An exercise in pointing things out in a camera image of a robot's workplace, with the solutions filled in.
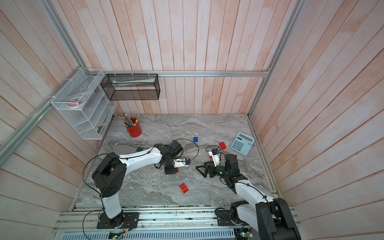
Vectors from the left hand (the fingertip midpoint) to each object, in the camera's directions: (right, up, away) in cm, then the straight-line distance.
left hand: (171, 169), depth 89 cm
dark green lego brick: (-23, +11, +9) cm, 27 cm away
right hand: (+18, +4, -5) cm, 19 cm away
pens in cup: (-31, +30, +10) cm, 44 cm away
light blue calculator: (+48, +15, +12) cm, 52 cm away
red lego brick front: (+8, -9, -6) cm, 13 cm away
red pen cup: (-27, +23, +12) cm, 38 cm away
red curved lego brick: (+34, +13, +12) cm, 38 cm away
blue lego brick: (+15, +17, +15) cm, 28 cm away
